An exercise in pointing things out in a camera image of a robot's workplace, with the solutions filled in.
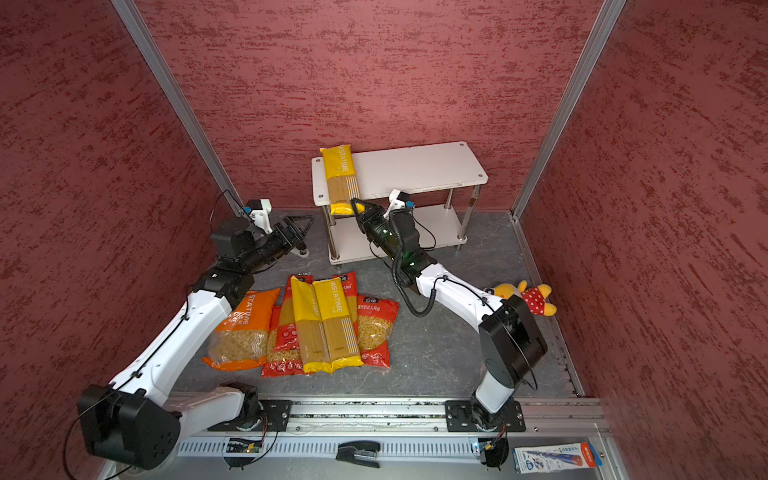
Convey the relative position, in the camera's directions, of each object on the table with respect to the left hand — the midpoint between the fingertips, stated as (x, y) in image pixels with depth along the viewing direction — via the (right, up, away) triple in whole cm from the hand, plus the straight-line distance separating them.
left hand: (310, 229), depth 75 cm
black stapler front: (+14, -53, -7) cm, 55 cm away
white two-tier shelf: (+35, +13, +7) cm, 38 cm away
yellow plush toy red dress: (+66, -21, +17) cm, 72 cm away
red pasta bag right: (+16, -26, +13) cm, 33 cm away
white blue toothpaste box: (+59, -54, -6) cm, 81 cm away
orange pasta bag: (-22, -31, +9) cm, 39 cm away
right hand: (+10, +6, -1) cm, 11 cm away
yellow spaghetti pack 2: (-2, -28, +7) cm, 28 cm away
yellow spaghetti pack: (+6, -30, +7) cm, 32 cm away
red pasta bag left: (-10, -35, +6) cm, 36 cm away
